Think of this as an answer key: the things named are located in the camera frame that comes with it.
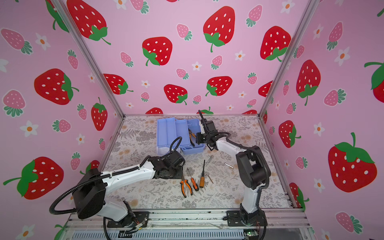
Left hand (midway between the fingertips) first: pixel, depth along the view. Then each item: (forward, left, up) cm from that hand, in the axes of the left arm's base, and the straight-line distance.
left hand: (181, 174), depth 83 cm
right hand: (+24, -8, +5) cm, 26 cm away
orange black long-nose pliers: (-3, 0, -5) cm, 6 cm away
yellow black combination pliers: (+32, -4, -4) cm, 32 cm away
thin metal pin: (0, -17, -6) cm, 18 cm away
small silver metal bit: (+10, -27, -5) cm, 29 cm away
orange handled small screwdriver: (-5, -8, -5) cm, 11 cm away
